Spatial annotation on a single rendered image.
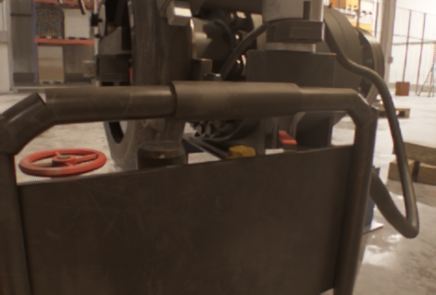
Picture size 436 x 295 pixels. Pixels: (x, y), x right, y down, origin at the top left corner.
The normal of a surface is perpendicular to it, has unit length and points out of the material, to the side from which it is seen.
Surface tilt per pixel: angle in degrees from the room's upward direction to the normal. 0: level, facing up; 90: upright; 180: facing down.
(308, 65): 90
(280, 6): 90
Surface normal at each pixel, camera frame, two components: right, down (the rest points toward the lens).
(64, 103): 0.47, -0.08
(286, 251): 0.48, 0.18
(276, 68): 0.00, 0.19
